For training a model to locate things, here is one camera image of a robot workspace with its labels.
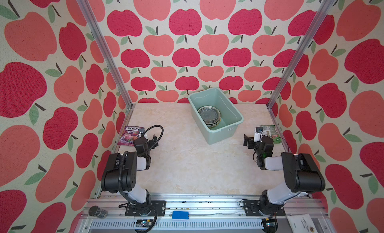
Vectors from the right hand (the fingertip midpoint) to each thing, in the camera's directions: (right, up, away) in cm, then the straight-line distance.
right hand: (256, 134), depth 94 cm
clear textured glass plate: (-28, +14, +15) cm, 35 cm away
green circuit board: (-65, -41, -22) cm, 80 cm away
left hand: (-69, -2, +1) cm, 69 cm away
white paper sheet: (+10, -39, -25) cm, 48 cm away
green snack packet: (+14, +2, +10) cm, 17 cm away
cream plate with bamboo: (-25, +6, +10) cm, 28 cm away
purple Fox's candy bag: (-84, -1, +5) cm, 85 cm away
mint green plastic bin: (-16, +12, +4) cm, 20 cm away
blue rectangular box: (-47, -38, -21) cm, 64 cm away
